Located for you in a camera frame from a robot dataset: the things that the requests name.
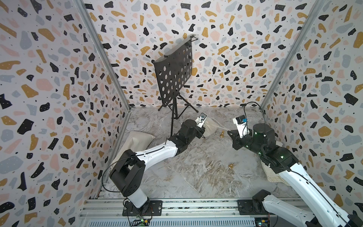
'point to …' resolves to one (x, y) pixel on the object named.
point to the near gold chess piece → (230, 166)
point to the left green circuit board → (141, 222)
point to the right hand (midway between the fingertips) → (230, 131)
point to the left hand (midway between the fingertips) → (201, 120)
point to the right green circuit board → (261, 222)
